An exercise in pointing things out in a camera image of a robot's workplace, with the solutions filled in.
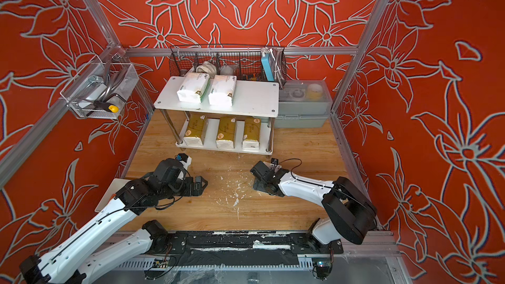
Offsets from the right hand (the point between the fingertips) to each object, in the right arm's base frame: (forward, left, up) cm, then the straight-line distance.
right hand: (260, 186), depth 87 cm
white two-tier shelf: (+22, +3, +33) cm, 40 cm away
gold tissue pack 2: (+21, +17, +12) cm, 30 cm away
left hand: (-4, +24, +14) cm, 28 cm away
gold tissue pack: (+24, +31, +12) cm, 41 cm away
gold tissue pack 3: (+20, +4, +12) cm, 24 cm away
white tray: (-3, +62, +5) cm, 63 cm away
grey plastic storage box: (+40, -23, +13) cm, 48 cm away
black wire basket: (+52, +6, +31) cm, 61 cm away
